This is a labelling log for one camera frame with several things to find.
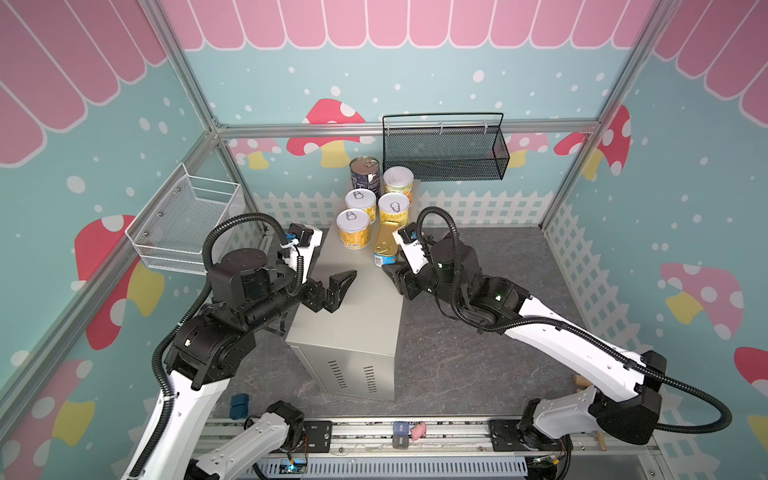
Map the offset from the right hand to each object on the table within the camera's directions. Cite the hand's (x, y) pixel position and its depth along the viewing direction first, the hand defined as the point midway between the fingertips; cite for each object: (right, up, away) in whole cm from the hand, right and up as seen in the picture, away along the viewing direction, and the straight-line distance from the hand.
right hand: (392, 259), depth 65 cm
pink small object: (+6, -43, +8) cm, 44 cm away
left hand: (-11, -2, -7) cm, 13 cm away
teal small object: (-41, -39, +14) cm, 58 cm away
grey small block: (+2, -44, +9) cm, 45 cm away
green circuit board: (-24, -51, +7) cm, 57 cm away
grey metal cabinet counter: (-7, -17, -10) cm, 21 cm away
